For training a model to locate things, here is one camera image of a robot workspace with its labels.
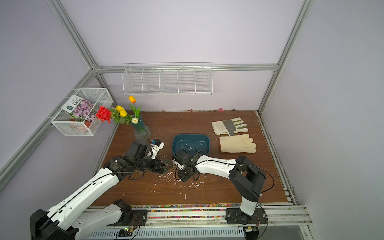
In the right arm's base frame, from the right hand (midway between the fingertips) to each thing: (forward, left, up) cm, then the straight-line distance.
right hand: (183, 173), depth 86 cm
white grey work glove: (+37, -33, -4) cm, 50 cm away
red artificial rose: (+16, +35, +33) cm, 51 cm away
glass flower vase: (+27, +29, +4) cm, 40 cm away
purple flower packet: (+21, +49, +32) cm, 62 cm away
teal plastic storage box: (+22, -4, -3) cm, 23 cm away
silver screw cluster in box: (+18, -4, -3) cm, 19 cm away
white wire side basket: (+15, +56, +28) cm, 64 cm away
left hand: (0, +8, +14) cm, 15 cm away
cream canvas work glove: (+21, -36, -1) cm, 42 cm away
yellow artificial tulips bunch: (+22, +33, +26) cm, 48 cm away
